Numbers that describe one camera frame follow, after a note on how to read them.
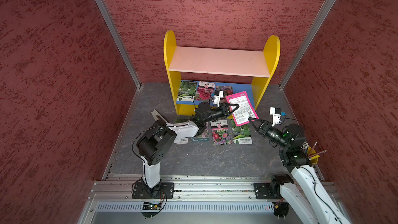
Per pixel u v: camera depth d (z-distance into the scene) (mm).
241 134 944
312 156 757
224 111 712
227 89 990
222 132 947
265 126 630
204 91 981
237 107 757
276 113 666
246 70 719
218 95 761
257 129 681
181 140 912
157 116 999
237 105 760
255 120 706
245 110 742
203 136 921
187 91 965
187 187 759
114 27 874
